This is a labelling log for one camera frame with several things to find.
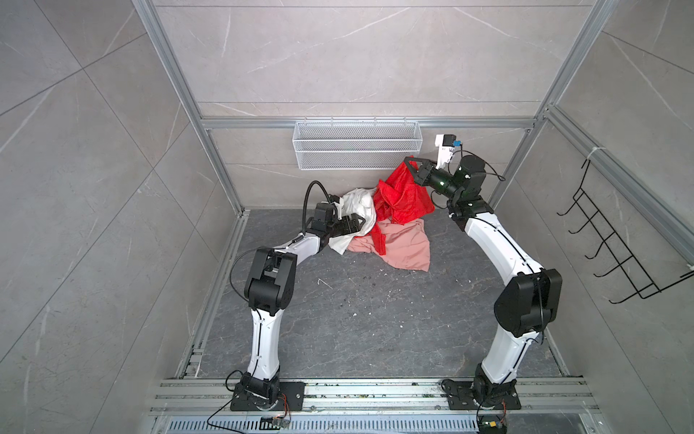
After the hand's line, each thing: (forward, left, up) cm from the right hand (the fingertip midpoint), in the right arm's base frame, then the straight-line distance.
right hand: (404, 158), depth 76 cm
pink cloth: (-5, -5, -34) cm, 35 cm away
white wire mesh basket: (+23, +13, -9) cm, 28 cm away
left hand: (+3, +13, -28) cm, 31 cm away
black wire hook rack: (-35, -50, -8) cm, 61 cm away
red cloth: (-6, 0, -10) cm, 12 cm away
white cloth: (+7, +14, -23) cm, 28 cm away
